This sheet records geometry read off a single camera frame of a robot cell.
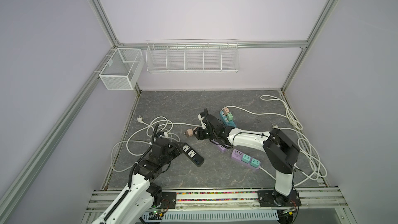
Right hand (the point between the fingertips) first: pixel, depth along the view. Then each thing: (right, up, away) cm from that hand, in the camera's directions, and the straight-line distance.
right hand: (194, 133), depth 88 cm
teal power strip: (+22, +4, +11) cm, 25 cm away
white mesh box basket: (-47, +38, +11) cm, 62 cm away
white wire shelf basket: (+2, +48, +11) cm, 50 cm away
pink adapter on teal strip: (+20, +13, +11) cm, 26 cm away
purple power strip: (+17, -10, +2) cm, 20 cm away
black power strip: (0, -12, -2) cm, 12 cm away
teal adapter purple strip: (+32, -13, -10) cm, 36 cm away
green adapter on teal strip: (+22, +9, +9) cm, 25 cm away
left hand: (-6, -6, -8) cm, 11 cm away
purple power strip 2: (+25, -11, -3) cm, 27 cm away
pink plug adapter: (-4, -1, +7) cm, 8 cm away
